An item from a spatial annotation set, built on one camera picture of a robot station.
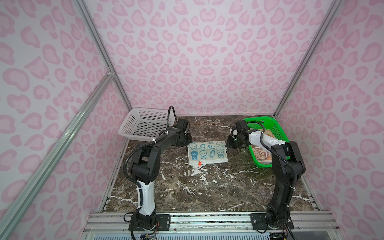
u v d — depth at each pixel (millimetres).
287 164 488
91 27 744
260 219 747
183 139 853
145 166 518
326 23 736
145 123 1142
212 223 749
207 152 979
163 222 734
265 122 1072
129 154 469
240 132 800
